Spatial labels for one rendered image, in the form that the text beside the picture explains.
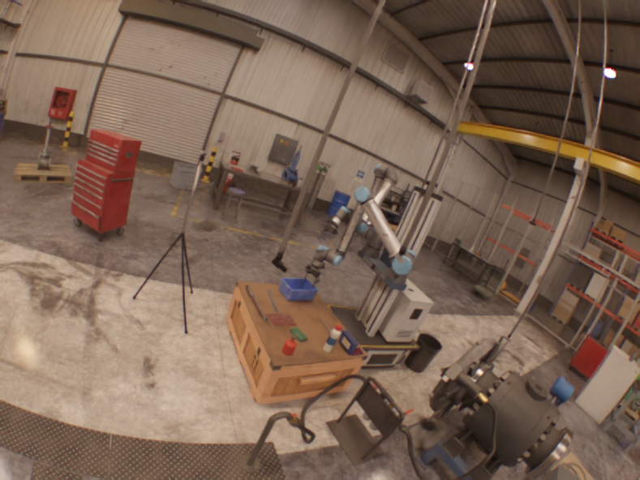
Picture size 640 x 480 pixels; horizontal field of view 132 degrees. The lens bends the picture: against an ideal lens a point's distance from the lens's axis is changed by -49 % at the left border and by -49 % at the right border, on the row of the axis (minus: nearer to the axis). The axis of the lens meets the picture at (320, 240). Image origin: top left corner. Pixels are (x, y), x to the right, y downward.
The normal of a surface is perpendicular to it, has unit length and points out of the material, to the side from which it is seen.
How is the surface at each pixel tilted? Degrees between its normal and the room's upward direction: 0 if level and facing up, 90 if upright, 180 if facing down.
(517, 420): 61
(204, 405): 0
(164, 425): 0
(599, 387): 90
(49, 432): 0
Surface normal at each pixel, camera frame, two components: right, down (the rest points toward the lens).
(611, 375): -0.86, -0.21
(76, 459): 0.36, -0.89
